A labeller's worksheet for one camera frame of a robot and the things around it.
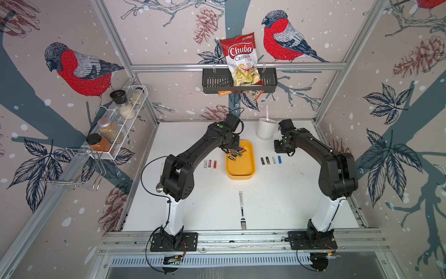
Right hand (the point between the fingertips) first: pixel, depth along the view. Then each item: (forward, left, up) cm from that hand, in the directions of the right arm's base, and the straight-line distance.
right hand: (277, 147), depth 97 cm
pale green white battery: (-3, +1, -9) cm, 9 cm away
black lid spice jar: (-3, +74, +29) cm, 80 cm away
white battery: (-8, +41, -6) cm, 43 cm away
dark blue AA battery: (-3, -2, -8) cm, 9 cm away
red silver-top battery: (-8, +36, -7) cm, 38 cm away
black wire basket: (+31, +35, +23) cm, 52 cm away
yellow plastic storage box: (-11, +20, -5) cm, 23 cm away
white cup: (+10, +6, +4) cm, 13 cm away
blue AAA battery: (-4, +8, -8) cm, 12 cm away
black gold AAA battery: (-4, +5, -8) cm, 10 cm away
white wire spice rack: (-11, +72, +28) cm, 78 cm away
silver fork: (-38, +20, -8) cm, 44 cm away
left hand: (-3, +23, +8) cm, 25 cm away
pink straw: (+23, +4, +6) cm, 24 cm away
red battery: (-7, +39, -8) cm, 41 cm away
